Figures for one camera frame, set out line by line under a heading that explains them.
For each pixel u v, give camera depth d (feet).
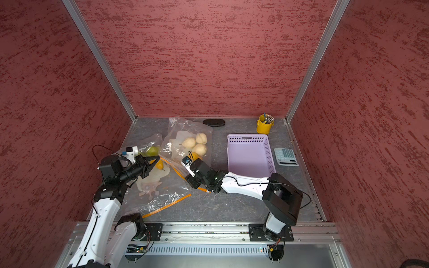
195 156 3.08
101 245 1.45
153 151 3.10
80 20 2.43
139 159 2.17
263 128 3.59
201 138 3.29
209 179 2.03
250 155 3.38
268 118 3.20
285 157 3.26
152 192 2.80
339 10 2.35
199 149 3.21
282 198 1.44
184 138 3.45
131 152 2.32
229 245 2.34
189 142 3.29
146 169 2.21
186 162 2.32
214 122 3.82
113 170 1.83
